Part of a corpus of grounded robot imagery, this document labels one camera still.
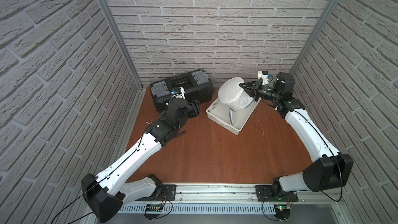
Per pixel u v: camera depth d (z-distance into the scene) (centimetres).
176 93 61
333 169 40
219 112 103
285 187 62
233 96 70
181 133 95
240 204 72
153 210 71
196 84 98
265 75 70
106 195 37
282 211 70
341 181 43
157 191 65
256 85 63
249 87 69
